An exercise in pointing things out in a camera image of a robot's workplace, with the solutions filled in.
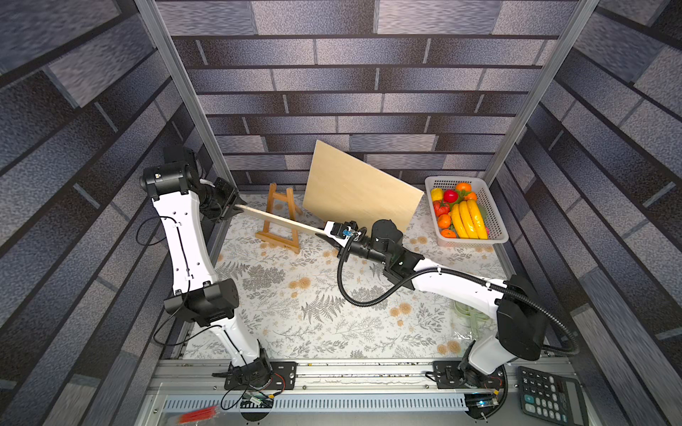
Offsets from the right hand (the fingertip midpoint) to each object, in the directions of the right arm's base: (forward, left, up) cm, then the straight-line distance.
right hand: (316, 228), depth 70 cm
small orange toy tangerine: (+24, -46, -26) cm, 58 cm away
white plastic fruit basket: (+34, -65, -24) cm, 77 cm away
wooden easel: (+11, +13, -26) cm, 31 cm away
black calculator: (-34, -63, -29) cm, 78 cm away
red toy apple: (+34, -50, -22) cm, 64 cm away
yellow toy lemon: (+37, -46, -24) cm, 63 cm away
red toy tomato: (+30, -46, -25) cm, 60 cm away
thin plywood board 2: (-2, +8, +5) cm, 9 cm away
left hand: (+6, +20, +6) cm, 22 cm away
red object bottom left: (-40, +32, -31) cm, 60 cm away
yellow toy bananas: (+22, -54, -23) cm, 63 cm away
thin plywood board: (+25, -7, -9) cm, 28 cm away
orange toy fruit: (+40, -57, -22) cm, 73 cm away
